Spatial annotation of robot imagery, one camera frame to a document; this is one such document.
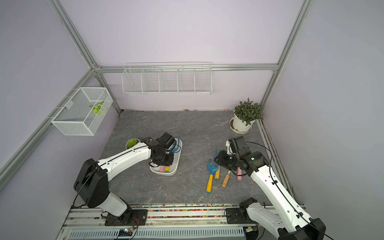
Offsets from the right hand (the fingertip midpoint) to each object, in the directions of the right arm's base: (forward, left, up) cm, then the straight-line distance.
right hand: (216, 159), depth 75 cm
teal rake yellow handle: (+4, +21, +4) cm, 22 cm away
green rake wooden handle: (-6, -6, -16) cm, 18 cm away
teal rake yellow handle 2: (+2, +1, -17) cm, 17 cm away
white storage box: (+1, +35, -15) cm, 38 cm away
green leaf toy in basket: (+25, +65, +13) cm, 71 cm away
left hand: (+2, +26, -9) cm, 27 cm away
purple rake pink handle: (+2, +31, -16) cm, 35 cm away
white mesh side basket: (+23, +74, +9) cm, 78 cm away
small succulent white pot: (+15, +49, -7) cm, 52 cm away
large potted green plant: (+30, -20, +2) cm, 36 cm away
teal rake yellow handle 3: (0, -2, -16) cm, 16 cm away
